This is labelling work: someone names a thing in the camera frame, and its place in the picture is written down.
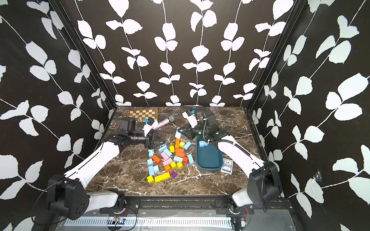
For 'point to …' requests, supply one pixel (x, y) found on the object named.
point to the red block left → (156, 159)
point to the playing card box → (227, 167)
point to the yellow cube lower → (179, 165)
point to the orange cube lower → (167, 168)
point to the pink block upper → (164, 154)
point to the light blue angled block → (167, 152)
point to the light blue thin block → (162, 148)
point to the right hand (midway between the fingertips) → (178, 128)
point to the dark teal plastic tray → (209, 158)
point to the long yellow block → (162, 177)
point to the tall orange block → (177, 143)
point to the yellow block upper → (172, 148)
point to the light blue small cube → (151, 152)
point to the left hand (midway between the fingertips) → (163, 137)
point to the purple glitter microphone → (171, 119)
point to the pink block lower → (167, 161)
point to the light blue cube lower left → (150, 162)
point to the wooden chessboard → (140, 114)
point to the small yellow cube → (150, 179)
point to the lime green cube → (181, 144)
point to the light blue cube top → (202, 144)
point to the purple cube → (173, 174)
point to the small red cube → (185, 160)
